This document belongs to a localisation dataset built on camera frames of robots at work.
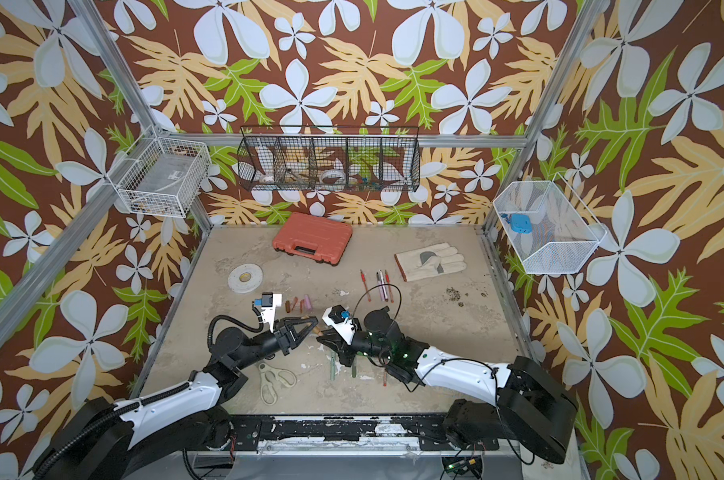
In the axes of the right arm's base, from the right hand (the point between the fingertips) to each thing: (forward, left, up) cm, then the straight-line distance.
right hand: (319, 340), depth 74 cm
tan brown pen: (+1, +1, +3) cm, 3 cm away
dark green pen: (-2, -8, -17) cm, 19 cm away
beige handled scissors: (-4, +16, -16) cm, 23 cm away
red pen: (+29, -20, -16) cm, 39 cm away
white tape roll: (+30, +31, -15) cm, 46 cm away
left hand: (+3, +1, +6) cm, 7 cm away
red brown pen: (-5, -17, -16) cm, 24 cm away
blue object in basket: (+31, -58, +10) cm, 66 cm away
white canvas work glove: (+37, -40, -15) cm, 56 cm away
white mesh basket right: (+29, -64, +10) cm, 71 cm away
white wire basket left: (+43, +48, +19) cm, 67 cm away
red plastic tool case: (+45, +5, -11) cm, 47 cm away
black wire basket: (+56, -1, +16) cm, 58 cm away
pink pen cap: (+20, +7, -15) cm, 26 cm away
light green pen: (-1, -2, -16) cm, 16 cm away
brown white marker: (+28, -18, -16) cm, 37 cm away
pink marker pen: (+25, -17, -15) cm, 34 cm away
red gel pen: (+30, -12, -15) cm, 36 cm away
